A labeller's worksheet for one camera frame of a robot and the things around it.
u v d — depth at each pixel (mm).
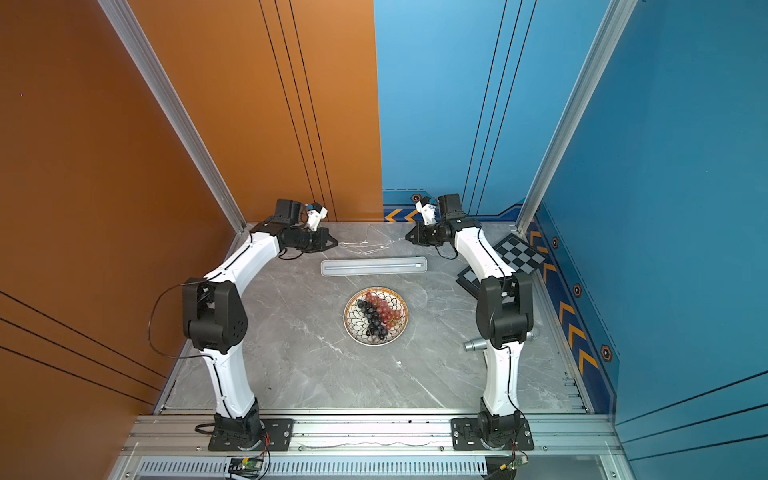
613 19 706
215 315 524
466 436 725
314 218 866
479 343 860
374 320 886
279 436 739
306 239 813
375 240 1162
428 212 870
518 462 695
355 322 919
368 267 968
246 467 719
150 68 779
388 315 907
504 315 544
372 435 756
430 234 822
